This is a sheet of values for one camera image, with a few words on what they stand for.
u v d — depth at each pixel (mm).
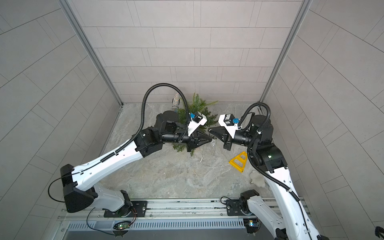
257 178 782
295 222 362
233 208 710
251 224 680
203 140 585
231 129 483
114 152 428
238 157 884
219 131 534
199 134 539
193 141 508
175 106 849
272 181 402
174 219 694
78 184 381
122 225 644
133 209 695
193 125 504
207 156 892
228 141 496
